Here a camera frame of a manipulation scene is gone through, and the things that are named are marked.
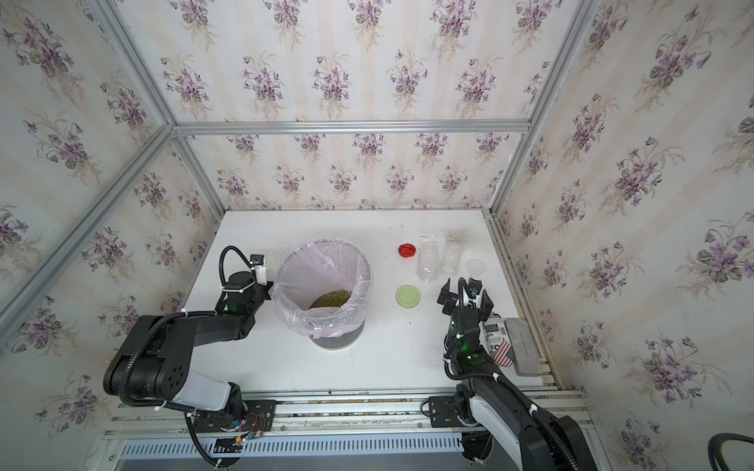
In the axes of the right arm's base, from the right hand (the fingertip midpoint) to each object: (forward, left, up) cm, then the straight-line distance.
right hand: (472, 286), depth 82 cm
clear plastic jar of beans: (+13, +10, -9) cm, 19 cm away
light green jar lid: (+4, +17, -14) cm, 23 cm away
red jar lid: (+22, +17, -12) cm, 31 cm away
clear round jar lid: (+17, -8, -15) cm, 24 cm away
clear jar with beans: (+17, +2, -10) cm, 20 cm away
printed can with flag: (-12, -7, -10) cm, 18 cm away
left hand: (+7, +62, -6) cm, 62 cm away
